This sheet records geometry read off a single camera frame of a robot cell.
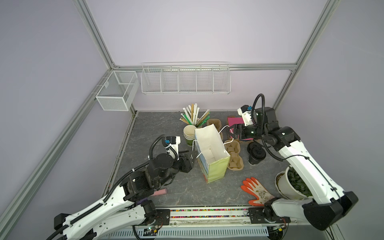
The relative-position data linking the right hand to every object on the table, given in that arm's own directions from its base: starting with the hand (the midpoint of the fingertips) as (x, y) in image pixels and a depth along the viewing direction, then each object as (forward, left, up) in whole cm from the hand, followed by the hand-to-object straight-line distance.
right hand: (231, 130), depth 72 cm
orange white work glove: (-17, -14, -28) cm, 36 cm away
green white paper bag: (+1, +7, -29) cm, 30 cm away
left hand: (-14, +18, +1) cm, 23 cm away
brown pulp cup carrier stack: (+26, +2, -26) cm, 37 cm away
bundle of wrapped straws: (+24, +22, -15) cm, 36 cm away
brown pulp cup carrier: (+8, -7, -29) cm, 31 cm away
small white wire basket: (+39, +71, -4) cm, 81 cm away
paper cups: (+9, +22, -15) cm, 28 cm away
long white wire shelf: (+44, +23, +1) cm, 49 cm away
